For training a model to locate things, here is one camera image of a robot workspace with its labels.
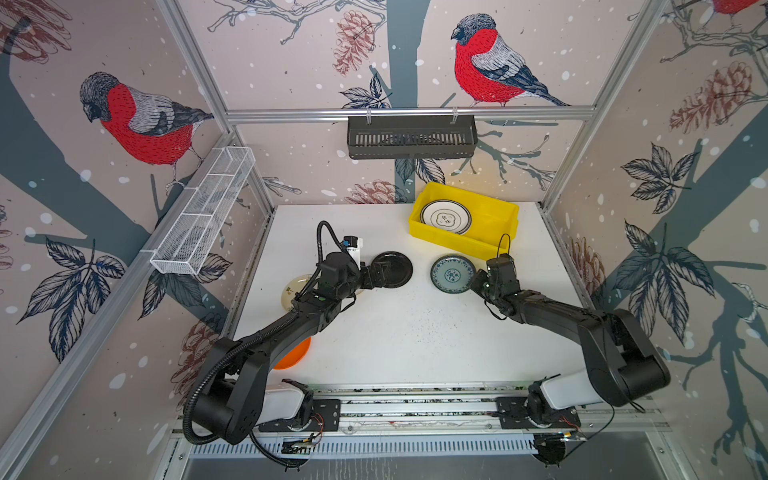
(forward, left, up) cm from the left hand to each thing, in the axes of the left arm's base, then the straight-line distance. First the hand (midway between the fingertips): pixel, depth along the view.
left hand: (378, 263), depth 83 cm
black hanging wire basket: (+46, -12, +13) cm, 49 cm away
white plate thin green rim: (+32, -26, -14) cm, 43 cm away
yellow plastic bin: (+26, -43, -13) cm, 52 cm away
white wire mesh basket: (-3, +46, +13) cm, 48 cm away
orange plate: (-20, +23, -15) cm, 35 cm away
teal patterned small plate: (+5, -24, -14) cm, 28 cm away
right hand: (+1, -29, -11) cm, 31 cm away
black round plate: (+8, -7, -16) cm, 20 cm away
